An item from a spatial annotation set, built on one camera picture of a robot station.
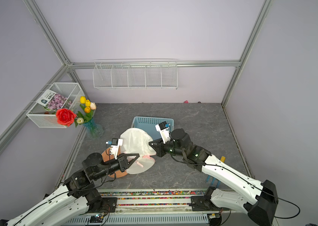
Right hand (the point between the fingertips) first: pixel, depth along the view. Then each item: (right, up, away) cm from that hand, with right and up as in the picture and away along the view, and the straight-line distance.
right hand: (149, 143), depth 67 cm
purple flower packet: (-52, +21, +6) cm, 56 cm away
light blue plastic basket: (-4, +8, +38) cm, 39 cm away
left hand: (-5, -6, -2) cm, 8 cm away
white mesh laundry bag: (-6, +1, -2) cm, 6 cm away
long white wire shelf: (-13, +43, +32) cm, 55 cm away
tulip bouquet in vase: (-40, +5, +25) cm, 47 cm away
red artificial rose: (-39, +13, -2) cm, 41 cm away
